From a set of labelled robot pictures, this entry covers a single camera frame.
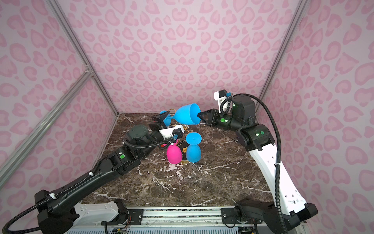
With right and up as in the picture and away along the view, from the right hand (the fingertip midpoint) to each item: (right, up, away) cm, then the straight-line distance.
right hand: (197, 116), depth 59 cm
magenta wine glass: (-11, -18, +14) cm, 25 cm away
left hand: (-12, 0, +4) cm, 12 cm away
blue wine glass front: (-2, -17, +15) cm, 22 cm away
